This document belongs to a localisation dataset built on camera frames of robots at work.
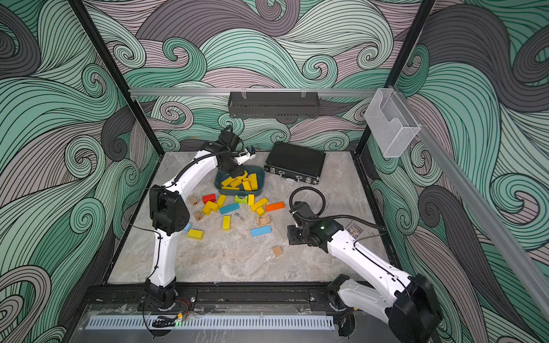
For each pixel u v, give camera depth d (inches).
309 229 23.2
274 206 38.8
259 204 38.6
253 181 41.2
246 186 40.8
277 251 33.7
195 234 33.9
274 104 41.0
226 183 41.4
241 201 38.5
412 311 14.8
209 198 38.6
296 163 44.4
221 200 38.8
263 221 36.5
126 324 29.9
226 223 35.5
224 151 27.5
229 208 38.6
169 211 21.7
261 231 35.6
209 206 37.7
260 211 37.4
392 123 30.2
